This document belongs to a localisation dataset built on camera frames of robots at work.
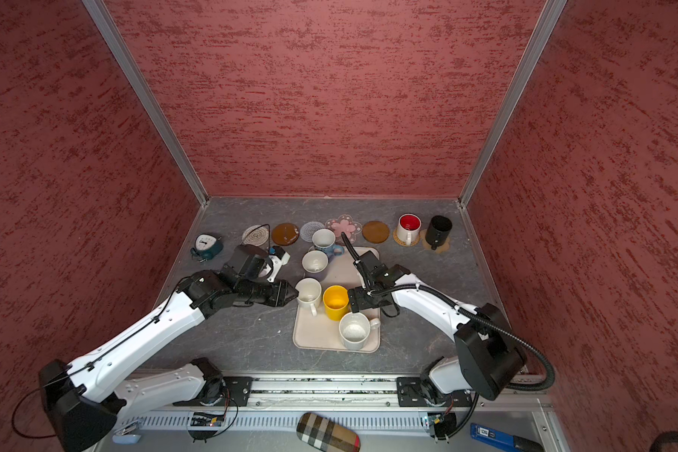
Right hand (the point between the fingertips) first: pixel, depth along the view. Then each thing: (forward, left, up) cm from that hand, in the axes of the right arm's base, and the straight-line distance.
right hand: (363, 307), depth 85 cm
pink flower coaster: (+37, +5, -4) cm, 38 cm away
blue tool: (-33, -29, -2) cm, 44 cm away
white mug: (+5, +17, 0) cm, 18 cm away
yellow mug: (+3, +9, -2) cm, 10 cm away
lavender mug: (+17, +16, -2) cm, 23 cm away
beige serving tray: (-6, +13, -4) cm, 15 cm away
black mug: (+27, -29, +3) cm, 40 cm away
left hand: (-3, +20, +12) cm, 24 cm away
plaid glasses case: (-31, +11, -1) cm, 33 cm away
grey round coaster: (+35, +20, -4) cm, 41 cm away
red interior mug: (+32, -19, -1) cm, 37 cm away
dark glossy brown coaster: (+33, +29, -4) cm, 44 cm away
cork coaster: (+23, -30, -3) cm, 38 cm away
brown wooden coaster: (+34, -7, -6) cm, 35 cm away
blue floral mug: (+25, +13, +3) cm, 28 cm away
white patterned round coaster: (+31, +40, -3) cm, 50 cm away
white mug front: (-5, +3, -4) cm, 7 cm away
